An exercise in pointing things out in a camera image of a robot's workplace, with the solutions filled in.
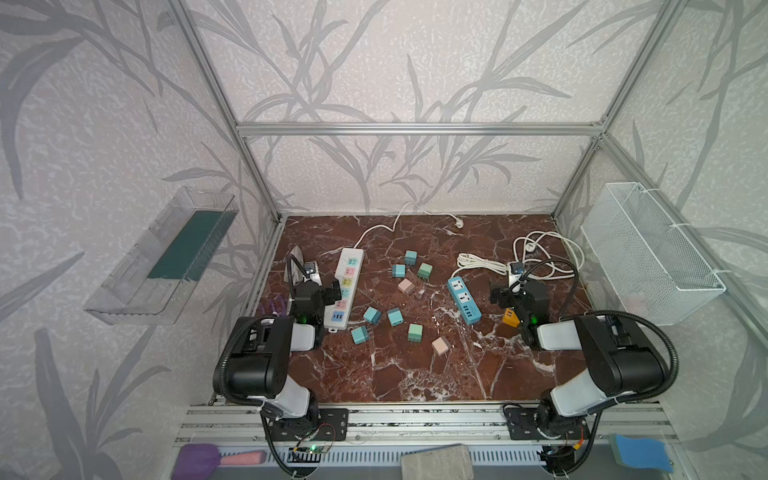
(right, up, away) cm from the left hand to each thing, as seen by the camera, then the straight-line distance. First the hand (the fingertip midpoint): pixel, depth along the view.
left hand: (318, 277), depth 94 cm
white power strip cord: (+49, +19, +22) cm, 57 cm away
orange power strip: (+59, -12, -5) cm, 61 cm away
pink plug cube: (+28, -3, +4) cm, 28 cm away
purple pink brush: (-21, -40, -24) cm, 51 cm away
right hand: (+60, 0, +1) cm, 60 cm away
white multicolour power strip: (+8, +2, +8) cm, 11 cm away
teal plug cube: (+25, +1, +8) cm, 27 cm away
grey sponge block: (+36, -39, -27) cm, 59 cm away
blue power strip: (+46, -7, 0) cm, 47 cm away
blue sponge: (+82, -38, -25) cm, 94 cm away
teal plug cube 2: (+17, -11, -3) cm, 21 cm away
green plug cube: (+34, +1, +8) cm, 35 cm away
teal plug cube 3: (+24, -12, -2) cm, 27 cm away
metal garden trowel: (-12, +7, +14) cm, 19 cm away
